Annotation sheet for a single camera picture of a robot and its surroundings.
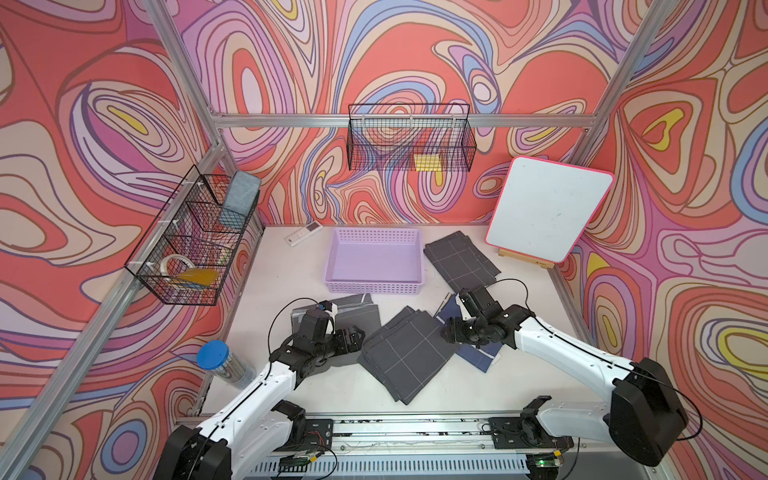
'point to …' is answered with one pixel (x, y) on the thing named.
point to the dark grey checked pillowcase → (407, 352)
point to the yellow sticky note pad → (428, 162)
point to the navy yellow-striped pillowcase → (480, 357)
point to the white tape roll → (163, 265)
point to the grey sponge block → (241, 200)
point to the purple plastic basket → (374, 260)
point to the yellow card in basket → (200, 276)
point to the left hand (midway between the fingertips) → (355, 337)
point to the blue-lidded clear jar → (217, 356)
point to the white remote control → (303, 232)
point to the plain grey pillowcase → (351, 311)
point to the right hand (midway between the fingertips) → (454, 340)
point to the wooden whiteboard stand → (534, 261)
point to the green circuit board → (293, 463)
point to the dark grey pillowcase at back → (463, 265)
